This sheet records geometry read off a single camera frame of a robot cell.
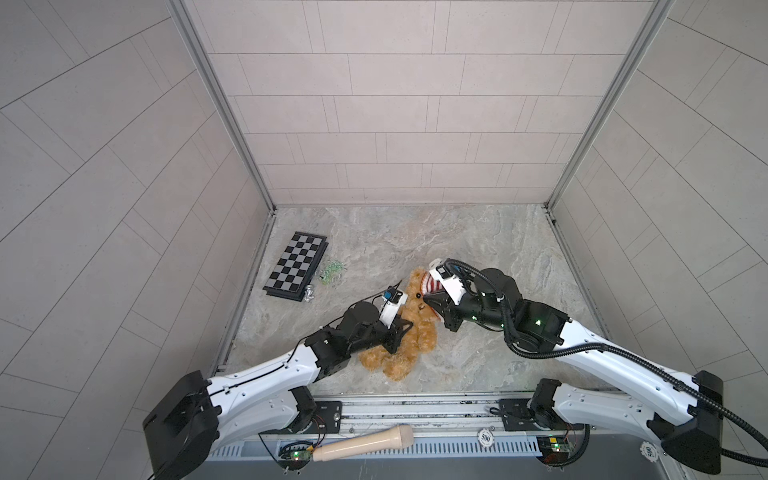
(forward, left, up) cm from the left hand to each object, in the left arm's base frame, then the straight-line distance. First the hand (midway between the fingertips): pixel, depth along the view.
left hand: (419, 324), depth 74 cm
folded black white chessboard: (+22, +38, -8) cm, 44 cm away
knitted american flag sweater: (+5, -2, +11) cm, 12 cm away
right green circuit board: (-25, -31, -12) cm, 41 cm away
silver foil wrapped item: (+14, +33, -11) cm, 37 cm away
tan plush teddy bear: (-4, 0, +1) cm, 5 cm away
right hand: (+1, -1, +10) cm, 10 cm away
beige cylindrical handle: (-23, +8, -7) cm, 26 cm away
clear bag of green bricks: (+22, +28, -12) cm, 37 cm away
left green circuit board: (-27, +27, -8) cm, 39 cm away
